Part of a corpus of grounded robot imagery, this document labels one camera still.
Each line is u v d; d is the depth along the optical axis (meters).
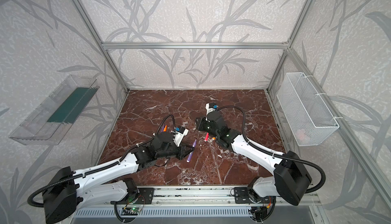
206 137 0.94
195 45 0.97
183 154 0.67
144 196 0.73
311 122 0.60
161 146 0.60
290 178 0.41
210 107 0.71
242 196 0.72
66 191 0.40
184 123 1.01
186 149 0.67
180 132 0.69
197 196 0.75
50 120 0.64
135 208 0.71
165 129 0.98
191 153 0.74
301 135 0.72
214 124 0.59
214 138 0.94
